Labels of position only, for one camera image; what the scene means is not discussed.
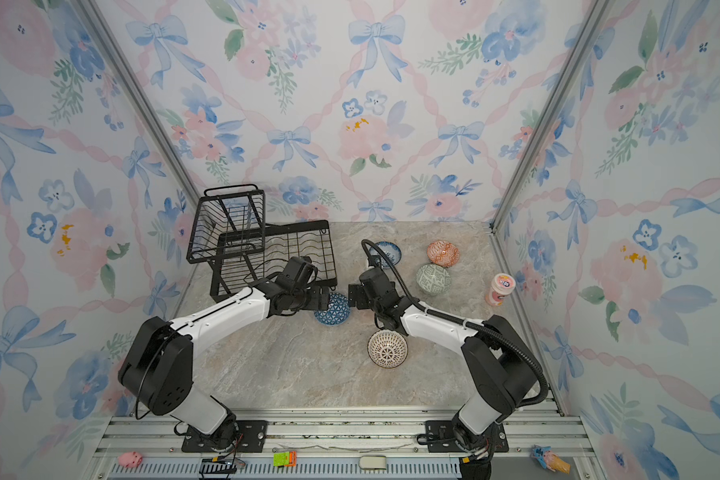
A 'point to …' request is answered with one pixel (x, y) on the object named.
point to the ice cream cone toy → (550, 460)
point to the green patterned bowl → (433, 279)
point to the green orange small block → (285, 459)
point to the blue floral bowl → (391, 248)
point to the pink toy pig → (130, 459)
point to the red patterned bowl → (443, 253)
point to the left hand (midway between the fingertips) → (318, 295)
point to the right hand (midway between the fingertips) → (363, 285)
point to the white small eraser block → (372, 462)
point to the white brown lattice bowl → (387, 348)
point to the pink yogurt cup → (502, 284)
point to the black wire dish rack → (231, 238)
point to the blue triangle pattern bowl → (337, 312)
